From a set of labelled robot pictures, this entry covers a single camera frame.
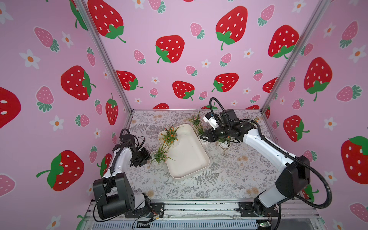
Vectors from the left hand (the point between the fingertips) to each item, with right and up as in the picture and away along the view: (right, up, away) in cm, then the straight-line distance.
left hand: (150, 158), depth 86 cm
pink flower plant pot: (+7, +1, -6) cm, 9 cm away
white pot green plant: (+36, +7, +9) cm, 38 cm away
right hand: (+31, +14, -9) cm, 35 cm away
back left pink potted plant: (+29, +22, +12) cm, 39 cm away
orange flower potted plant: (+11, +13, +2) cm, 17 cm away
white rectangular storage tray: (+25, 0, +7) cm, 26 cm away
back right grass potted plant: (+80, +25, +30) cm, 89 cm away
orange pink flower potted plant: (+47, +7, +6) cm, 48 cm away
